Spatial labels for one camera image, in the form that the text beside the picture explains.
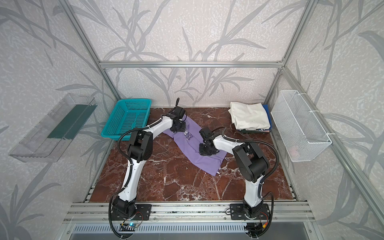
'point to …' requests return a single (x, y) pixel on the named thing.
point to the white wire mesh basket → (300, 132)
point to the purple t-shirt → (191, 138)
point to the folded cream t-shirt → (249, 117)
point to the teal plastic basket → (126, 114)
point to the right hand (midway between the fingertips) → (202, 149)
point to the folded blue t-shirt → (266, 107)
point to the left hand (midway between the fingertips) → (183, 124)
